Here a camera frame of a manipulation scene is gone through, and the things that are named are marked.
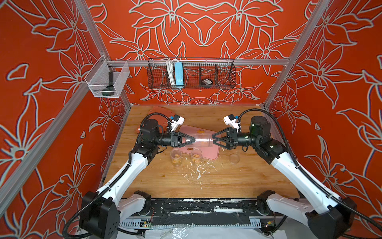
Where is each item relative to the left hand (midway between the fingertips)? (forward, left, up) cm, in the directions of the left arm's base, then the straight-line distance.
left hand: (192, 143), depth 63 cm
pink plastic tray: (+11, -12, -29) cm, 33 cm away
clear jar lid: (+9, -26, -30) cm, 41 cm away
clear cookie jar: (+6, +10, -26) cm, 29 cm away
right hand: (+1, -9, +2) cm, 10 cm away
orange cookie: (+28, -4, -29) cm, 41 cm away
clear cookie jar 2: (+6, -2, -25) cm, 25 cm away
